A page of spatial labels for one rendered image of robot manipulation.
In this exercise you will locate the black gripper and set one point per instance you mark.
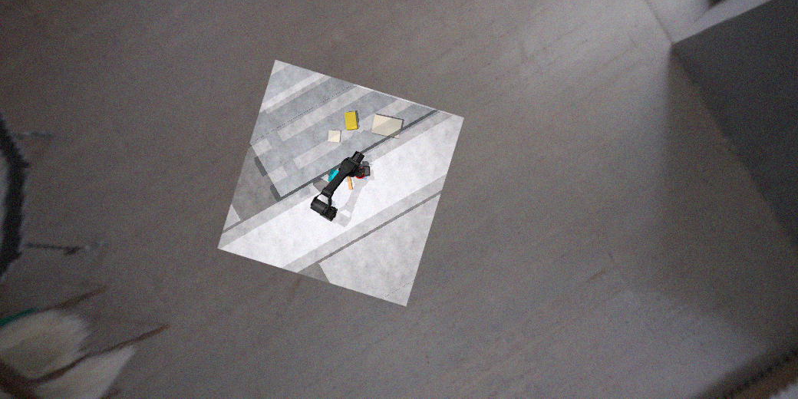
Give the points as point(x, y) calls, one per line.
point(359, 172)

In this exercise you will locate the olive yellow rectangular block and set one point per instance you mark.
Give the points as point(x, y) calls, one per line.
point(351, 121)

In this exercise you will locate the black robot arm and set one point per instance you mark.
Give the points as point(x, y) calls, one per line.
point(348, 166)

